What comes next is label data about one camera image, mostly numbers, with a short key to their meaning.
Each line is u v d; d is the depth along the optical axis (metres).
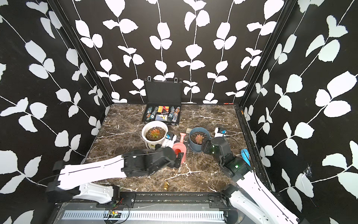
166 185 0.78
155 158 0.46
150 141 0.82
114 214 0.70
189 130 1.01
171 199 0.75
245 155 0.90
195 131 0.93
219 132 0.64
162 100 1.15
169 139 0.57
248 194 0.48
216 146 0.53
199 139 0.88
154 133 0.90
